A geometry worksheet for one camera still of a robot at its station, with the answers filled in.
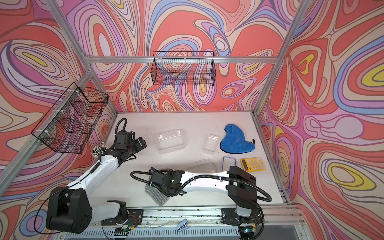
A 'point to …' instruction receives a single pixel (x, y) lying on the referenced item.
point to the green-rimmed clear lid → (205, 165)
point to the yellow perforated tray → (252, 164)
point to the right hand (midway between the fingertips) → (171, 183)
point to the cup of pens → (99, 149)
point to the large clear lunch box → (171, 141)
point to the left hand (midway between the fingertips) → (142, 144)
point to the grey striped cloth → (156, 196)
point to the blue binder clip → (183, 223)
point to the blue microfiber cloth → (234, 141)
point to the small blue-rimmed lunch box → (227, 162)
